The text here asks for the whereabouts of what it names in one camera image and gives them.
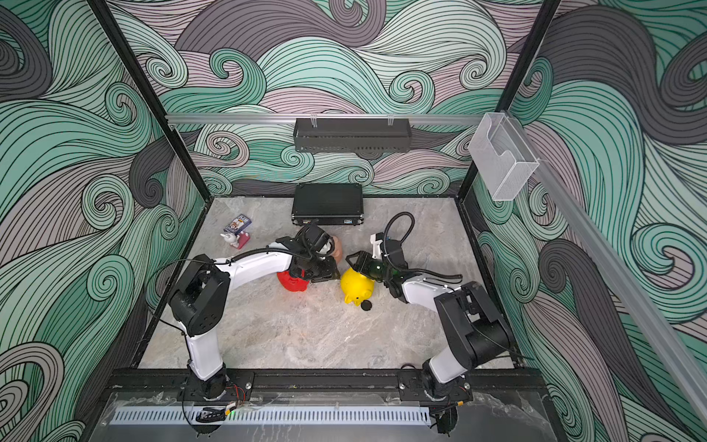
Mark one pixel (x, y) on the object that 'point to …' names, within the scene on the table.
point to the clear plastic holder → (504, 158)
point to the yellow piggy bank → (356, 286)
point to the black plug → (366, 305)
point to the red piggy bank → (292, 283)
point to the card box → (237, 224)
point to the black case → (339, 204)
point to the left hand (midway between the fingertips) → (338, 274)
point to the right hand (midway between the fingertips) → (347, 262)
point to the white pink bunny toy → (237, 239)
